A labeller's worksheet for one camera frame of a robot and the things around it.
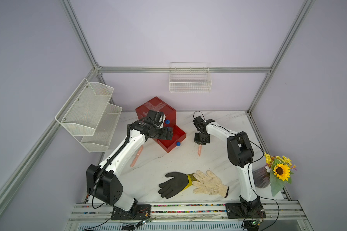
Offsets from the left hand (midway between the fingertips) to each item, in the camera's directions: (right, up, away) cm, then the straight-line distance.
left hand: (164, 135), depth 82 cm
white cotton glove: (+26, -28, 0) cm, 39 cm away
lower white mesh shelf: (-34, -3, -5) cm, 35 cm away
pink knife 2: (+23, -11, +17) cm, 30 cm away
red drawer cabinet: (-7, +20, +14) cm, 26 cm away
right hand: (+24, -8, +19) cm, 32 cm away
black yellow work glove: (+5, -29, -1) cm, 30 cm away
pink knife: (-20, -14, +14) cm, 28 cm away
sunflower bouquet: (+54, -14, -19) cm, 59 cm away
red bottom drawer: (+8, -2, +24) cm, 25 cm away
